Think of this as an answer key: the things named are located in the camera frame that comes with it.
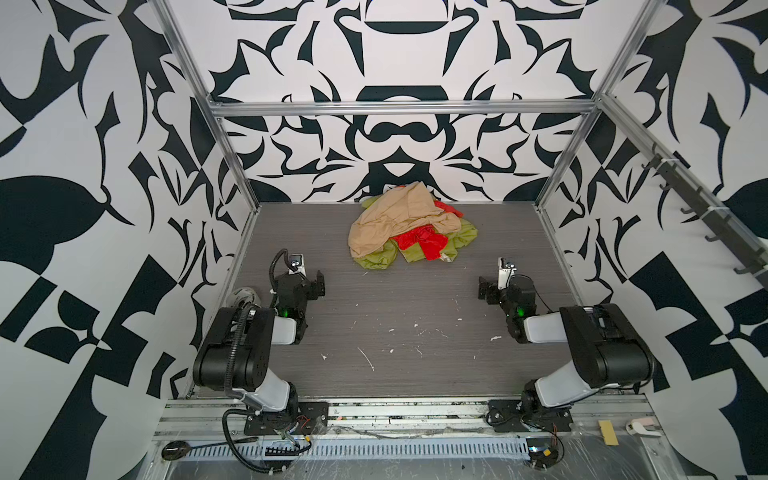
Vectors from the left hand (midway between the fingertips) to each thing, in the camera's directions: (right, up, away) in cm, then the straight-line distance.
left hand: (302, 268), depth 93 cm
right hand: (+61, -2, +2) cm, 61 cm away
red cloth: (+42, +7, +12) cm, 44 cm away
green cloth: (+25, +3, +6) cm, 26 cm away
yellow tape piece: (+79, -37, -21) cm, 89 cm away
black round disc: (-22, -39, -24) cm, 51 cm away
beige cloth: (+29, +18, +15) cm, 37 cm away
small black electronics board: (+62, -41, -22) cm, 77 cm away
